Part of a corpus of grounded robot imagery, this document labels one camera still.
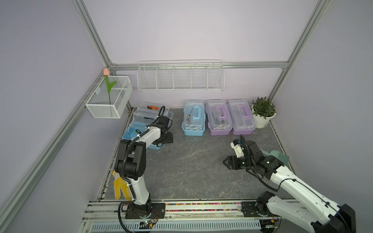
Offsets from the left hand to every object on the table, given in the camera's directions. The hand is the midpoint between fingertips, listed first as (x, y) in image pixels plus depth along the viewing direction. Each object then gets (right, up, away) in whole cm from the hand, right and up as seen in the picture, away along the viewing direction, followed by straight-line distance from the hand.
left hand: (166, 141), depth 96 cm
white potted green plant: (+66, +21, +2) cm, 69 cm away
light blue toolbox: (-15, +18, +7) cm, 24 cm away
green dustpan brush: (+75, -10, -2) cm, 75 cm away
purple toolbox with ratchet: (+37, +12, +4) cm, 39 cm away
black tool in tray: (-14, +15, +6) cm, 22 cm away
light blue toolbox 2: (+19, +12, +3) cm, 23 cm away
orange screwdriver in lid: (-12, +23, +9) cm, 28 cm away
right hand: (+37, -8, -17) cm, 41 cm away
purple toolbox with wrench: (+52, +16, +7) cm, 55 cm away
